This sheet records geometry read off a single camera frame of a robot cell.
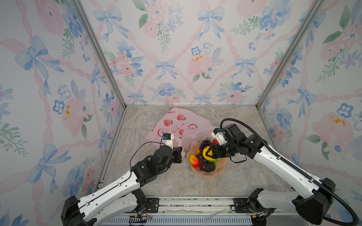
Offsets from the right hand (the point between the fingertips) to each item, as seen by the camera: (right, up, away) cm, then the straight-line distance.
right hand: (209, 152), depth 74 cm
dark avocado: (+1, -10, +7) cm, 12 cm away
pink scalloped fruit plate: (+8, -10, +10) cm, 16 cm away
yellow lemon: (-1, +1, -7) cm, 7 cm away
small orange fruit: (-4, -3, +16) cm, 16 cm away
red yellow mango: (-7, -6, +8) cm, 12 cm away
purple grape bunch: (-1, +3, +12) cm, 13 cm away
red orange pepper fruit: (+2, +7, -6) cm, 9 cm away
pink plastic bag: (-11, +12, +18) cm, 25 cm away
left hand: (-13, +3, -2) cm, 14 cm away
